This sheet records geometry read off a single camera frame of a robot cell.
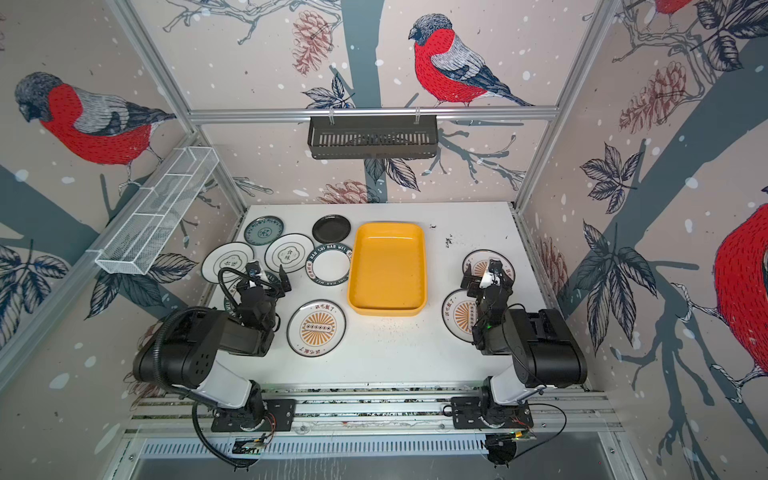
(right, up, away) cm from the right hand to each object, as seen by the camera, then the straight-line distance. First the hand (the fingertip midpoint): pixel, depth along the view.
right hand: (487, 264), depth 90 cm
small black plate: (-54, +12, +26) cm, 61 cm away
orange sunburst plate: (-53, -19, -3) cm, 56 cm away
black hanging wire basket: (-37, +44, +16) cm, 59 cm away
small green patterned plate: (-80, +11, +24) cm, 84 cm away
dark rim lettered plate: (-52, -1, +11) cm, 53 cm away
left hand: (-67, 0, -1) cm, 67 cm away
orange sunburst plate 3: (-9, -16, +1) cm, 18 cm away
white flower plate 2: (-66, +3, +16) cm, 69 cm away
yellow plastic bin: (-31, -4, +13) cm, 34 cm away
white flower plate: (-88, +2, +16) cm, 89 cm away
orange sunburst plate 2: (+1, 0, +13) cm, 13 cm away
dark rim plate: (-64, -3, -10) cm, 65 cm away
